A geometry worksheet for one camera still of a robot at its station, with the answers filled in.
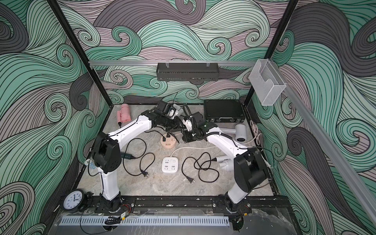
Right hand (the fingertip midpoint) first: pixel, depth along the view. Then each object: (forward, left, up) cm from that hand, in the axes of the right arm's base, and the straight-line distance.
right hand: (182, 138), depth 85 cm
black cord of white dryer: (+8, +9, -7) cm, 14 cm away
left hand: (+5, -2, +6) cm, 8 cm away
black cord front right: (-21, -5, -11) cm, 24 cm away
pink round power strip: (+3, +8, -10) cm, 14 cm away
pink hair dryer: (+26, +45, -8) cm, 52 cm away
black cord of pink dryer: (+6, +13, -8) cm, 16 cm away
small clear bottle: (-11, +56, -9) cm, 58 cm away
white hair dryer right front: (-14, -25, -7) cm, 30 cm away
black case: (+37, -35, -17) cm, 54 cm away
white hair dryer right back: (+10, -39, -8) cm, 41 cm away
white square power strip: (-12, +8, -10) cm, 17 cm away
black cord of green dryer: (-16, +23, -11) cm, 30 cm away
